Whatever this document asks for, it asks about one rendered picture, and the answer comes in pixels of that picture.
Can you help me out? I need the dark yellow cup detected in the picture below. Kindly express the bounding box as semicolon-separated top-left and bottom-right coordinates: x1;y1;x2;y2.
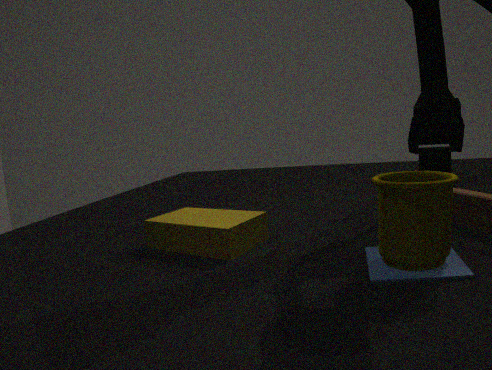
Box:
372;171;459;271

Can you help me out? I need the yellow flat box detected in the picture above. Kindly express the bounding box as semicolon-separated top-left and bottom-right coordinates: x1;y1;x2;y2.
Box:
144;207;269;261

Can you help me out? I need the tan flat bar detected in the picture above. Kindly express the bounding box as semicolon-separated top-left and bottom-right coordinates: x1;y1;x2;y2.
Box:
452;188;492;235

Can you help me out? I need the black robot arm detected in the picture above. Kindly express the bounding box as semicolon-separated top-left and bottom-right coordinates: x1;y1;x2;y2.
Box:
405;0;465;173

